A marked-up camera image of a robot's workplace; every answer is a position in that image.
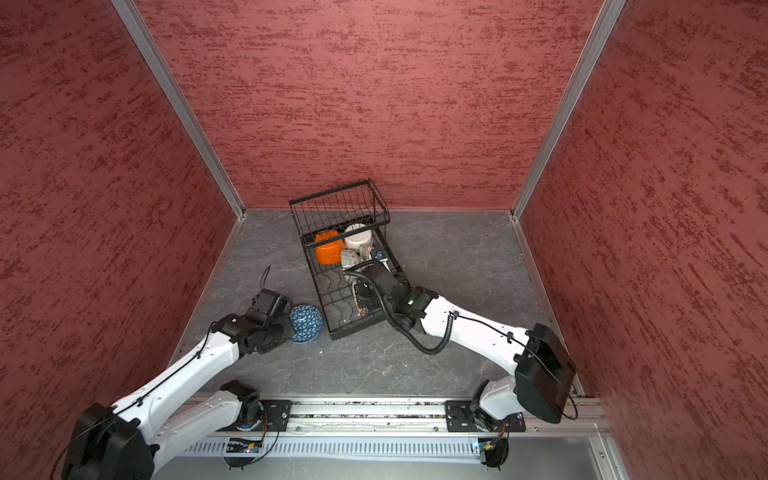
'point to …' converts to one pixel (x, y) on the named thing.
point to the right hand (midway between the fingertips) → (374, 289)
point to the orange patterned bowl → (362, 311)
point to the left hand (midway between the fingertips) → (289, 337)
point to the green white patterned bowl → (349, 258)
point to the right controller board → (496, 451)
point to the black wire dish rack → (321, 218)
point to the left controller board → (241, 446)
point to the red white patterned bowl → (365, 253)
